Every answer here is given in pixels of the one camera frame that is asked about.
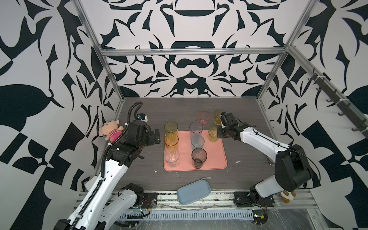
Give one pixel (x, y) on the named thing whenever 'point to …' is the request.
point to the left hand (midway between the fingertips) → (150, 129)
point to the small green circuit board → (260, 216)
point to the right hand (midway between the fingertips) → (221, 129)
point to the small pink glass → (203, 117)
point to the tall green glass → (171, 127)
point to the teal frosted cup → (197, 142)
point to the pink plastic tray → (216, 157)
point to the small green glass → (213, 134)
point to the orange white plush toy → (287, 196)
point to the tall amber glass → (171, 140)
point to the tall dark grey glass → (199, 156)
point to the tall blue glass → (195, 128)
